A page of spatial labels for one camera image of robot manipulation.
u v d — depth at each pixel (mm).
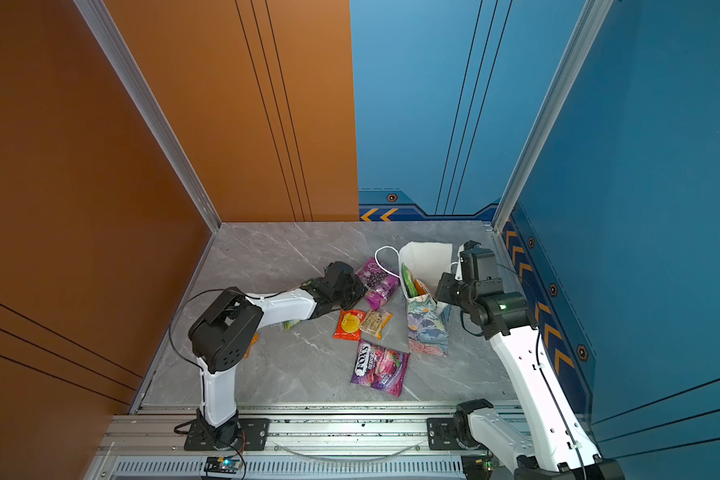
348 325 911
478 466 697
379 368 816
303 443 732
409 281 791
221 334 525
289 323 641
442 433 725
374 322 913
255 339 543
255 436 733
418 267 891
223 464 709
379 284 943
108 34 723
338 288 760
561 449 367
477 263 512
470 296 507
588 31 722
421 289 866
